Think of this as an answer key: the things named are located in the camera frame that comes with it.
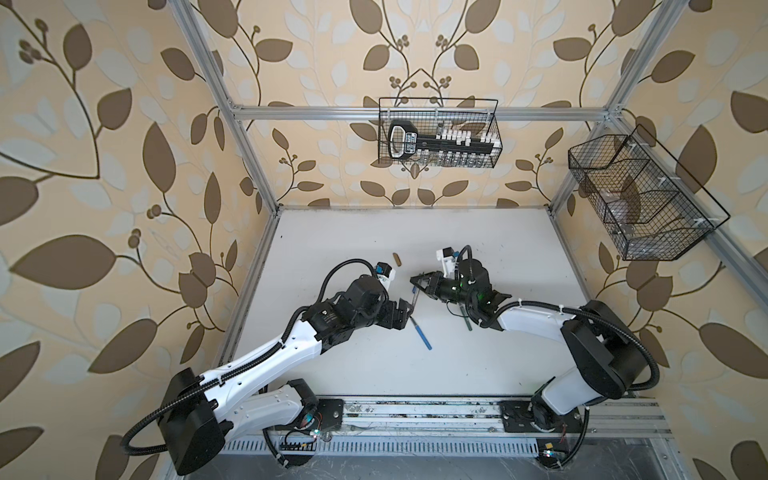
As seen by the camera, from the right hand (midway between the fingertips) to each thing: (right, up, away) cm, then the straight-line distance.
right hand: (411, 283), depth 83 cm
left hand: (-2, -4, -7) cm, 9 cm away
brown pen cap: (-4, +5, +22) cm, 23 cm away
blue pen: (+4, -17, +6) cm, 18 cm away
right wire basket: (+59, +20, -10) cm, 63 cm away
